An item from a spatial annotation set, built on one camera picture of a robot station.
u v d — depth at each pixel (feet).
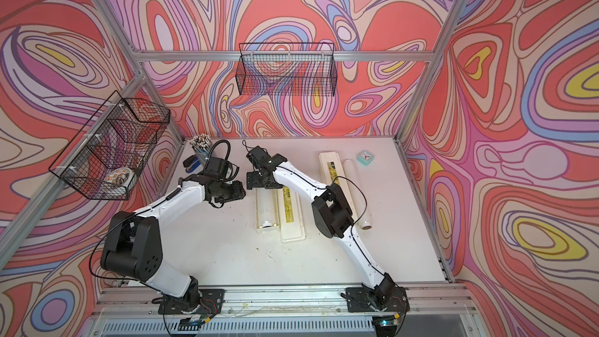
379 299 2.08
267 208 2.89
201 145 3.06
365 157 3.60
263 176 2.31
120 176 2.37
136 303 2.46
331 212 1.90
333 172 3.14
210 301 2.40
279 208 2.98
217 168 2.37
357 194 1.98
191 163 3.48
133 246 1.45
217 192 2.24
